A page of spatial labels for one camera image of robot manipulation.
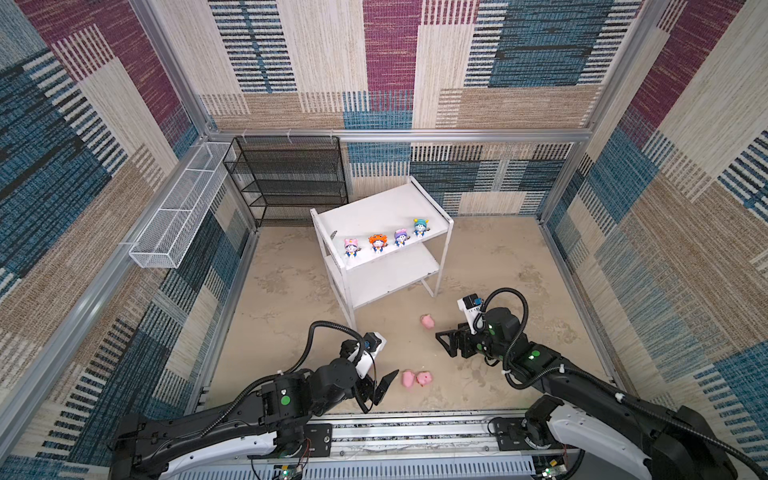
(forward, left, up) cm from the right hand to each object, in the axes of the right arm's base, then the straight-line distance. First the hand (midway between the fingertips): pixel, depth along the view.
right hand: (449, 336), depth 82 cm
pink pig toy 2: (-9, +7, -6) cm, 13 cm away
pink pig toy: (+7, +4, -6) cm, 10 cm away
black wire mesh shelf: (+56, +52, +12) cm, 77 cm away
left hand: (-8, +18, +8) cm, 21 cm away
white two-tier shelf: (+12, +21, +12) cm, 27 cm away
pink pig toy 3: (-9, +12, -6) cm, 16 cm away
